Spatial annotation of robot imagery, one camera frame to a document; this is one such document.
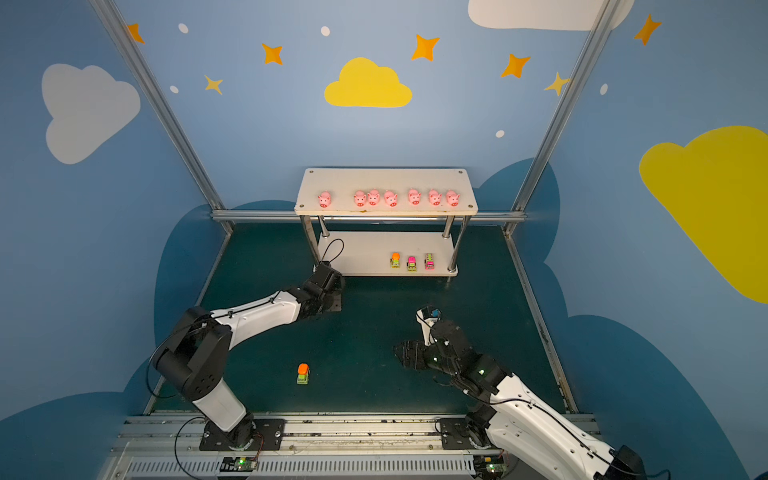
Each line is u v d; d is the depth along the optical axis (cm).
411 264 100
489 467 71
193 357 46
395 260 101
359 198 78
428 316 71
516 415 50
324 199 78
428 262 101
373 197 78
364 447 74
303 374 82
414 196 78
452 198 78
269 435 75
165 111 86
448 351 59
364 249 107
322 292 72
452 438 75
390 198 78
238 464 70
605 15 69
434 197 78
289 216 116
